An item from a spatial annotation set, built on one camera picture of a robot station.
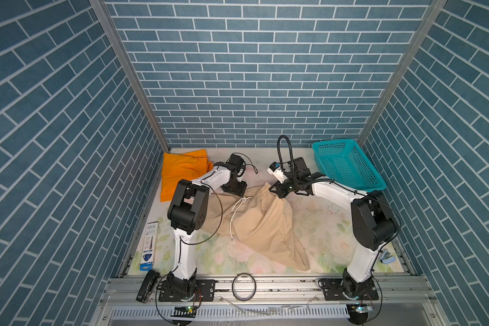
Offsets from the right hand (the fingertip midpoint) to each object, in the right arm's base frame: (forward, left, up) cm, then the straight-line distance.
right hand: (269, 186), depth 92 cm
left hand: (+1, +15, -8) cm, 17 cm away
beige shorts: (-16, +3, -2) cm, 17 cm away
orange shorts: (+9, +47, -1) cm, 48 cm away
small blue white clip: (-25, -49, -10) cm, 55 cm away
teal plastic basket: (+29, -43, -11) cm, 52 cm away
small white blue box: (-29, +48, -8) cm, 56 cm away
